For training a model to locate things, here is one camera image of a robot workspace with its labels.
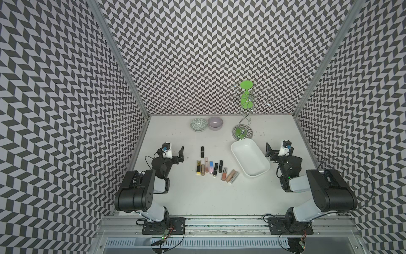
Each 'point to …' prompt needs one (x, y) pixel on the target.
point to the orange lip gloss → (224, 174)
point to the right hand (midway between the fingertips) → (274, 144)
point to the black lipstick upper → (202, 150)
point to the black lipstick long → (216, 166)
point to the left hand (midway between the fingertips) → (175, 146)
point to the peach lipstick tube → (230, 175)
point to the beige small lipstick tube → (202, 170)
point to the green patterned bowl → (198, 125)
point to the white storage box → (250, 157)
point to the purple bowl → (214, 123)
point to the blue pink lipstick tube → (211, 167)
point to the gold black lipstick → (198, 171)
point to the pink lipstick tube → (206, 164)
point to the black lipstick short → (220, 166)
